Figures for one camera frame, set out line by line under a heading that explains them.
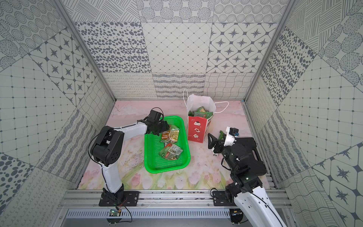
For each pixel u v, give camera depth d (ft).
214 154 2.89
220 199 2.40
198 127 2.75
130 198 2.42
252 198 1.56
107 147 1.68
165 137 3.14
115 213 2.33
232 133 1.95
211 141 2.12
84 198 2.45
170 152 2.97
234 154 1.71
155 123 2.57
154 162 2.86
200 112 3.11
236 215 2.38
